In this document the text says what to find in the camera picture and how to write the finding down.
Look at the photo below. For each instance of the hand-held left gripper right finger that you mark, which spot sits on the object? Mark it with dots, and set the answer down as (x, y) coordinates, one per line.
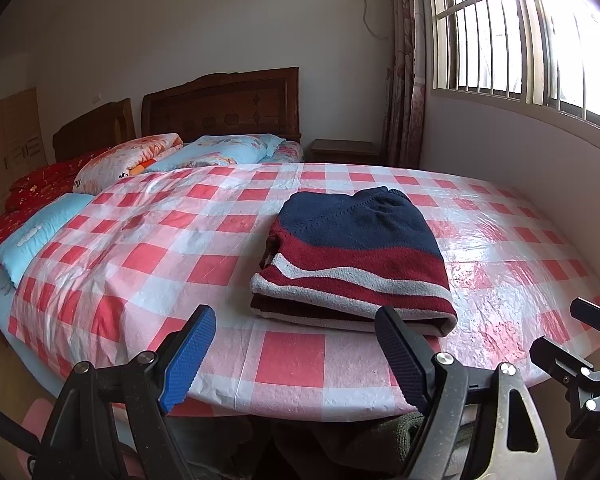
(402, 360)

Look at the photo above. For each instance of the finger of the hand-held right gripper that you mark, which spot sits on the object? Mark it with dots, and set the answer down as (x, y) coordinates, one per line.
(555, 357)
(595, 315)

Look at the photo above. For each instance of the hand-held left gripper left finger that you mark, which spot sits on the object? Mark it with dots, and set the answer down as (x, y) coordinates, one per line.
(187, 360)

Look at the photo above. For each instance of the red grey striped sweater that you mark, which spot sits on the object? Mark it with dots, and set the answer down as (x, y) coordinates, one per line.
(355, 260)

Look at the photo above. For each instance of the folded green white sweater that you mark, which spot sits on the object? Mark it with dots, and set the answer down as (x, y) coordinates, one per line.
(402, 432)

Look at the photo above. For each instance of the pink checked plastic tablecloth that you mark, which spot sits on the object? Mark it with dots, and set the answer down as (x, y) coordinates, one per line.
(155, 240)

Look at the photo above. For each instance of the plain light blue pillow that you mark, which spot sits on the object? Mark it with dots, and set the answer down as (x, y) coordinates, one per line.
(35, 235)

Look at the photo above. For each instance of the light blue bed sheet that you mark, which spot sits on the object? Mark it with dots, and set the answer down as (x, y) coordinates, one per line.
(0, 295)

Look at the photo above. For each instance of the orange floral quilt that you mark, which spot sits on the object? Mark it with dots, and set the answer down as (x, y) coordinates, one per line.
(125, 160)

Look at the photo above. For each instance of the light blue floral pillow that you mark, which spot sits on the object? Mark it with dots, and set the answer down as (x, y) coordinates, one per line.
(220, 150)

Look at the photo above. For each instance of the wooden nightstand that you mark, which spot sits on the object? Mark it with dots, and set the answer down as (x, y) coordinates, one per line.
(345, 152)

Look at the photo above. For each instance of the red patterned bedding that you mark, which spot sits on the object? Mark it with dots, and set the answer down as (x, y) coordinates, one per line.
(35, 182)

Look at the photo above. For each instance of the small wooden headboard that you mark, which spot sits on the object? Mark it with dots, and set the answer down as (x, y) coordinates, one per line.
(95, 130)

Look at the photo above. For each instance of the large wooden headboard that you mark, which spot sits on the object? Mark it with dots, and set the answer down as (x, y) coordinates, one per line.
(220, 105)

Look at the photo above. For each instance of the floral curtain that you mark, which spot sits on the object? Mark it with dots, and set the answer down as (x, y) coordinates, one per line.
(405, 85)

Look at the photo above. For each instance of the light wooden wardrobe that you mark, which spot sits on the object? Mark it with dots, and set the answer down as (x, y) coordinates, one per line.
(10, 145)

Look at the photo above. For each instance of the barred window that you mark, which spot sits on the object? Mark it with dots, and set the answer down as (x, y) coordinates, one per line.
(525, 35)

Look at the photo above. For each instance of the white wall socket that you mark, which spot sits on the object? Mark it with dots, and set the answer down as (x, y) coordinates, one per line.
(97, 97)

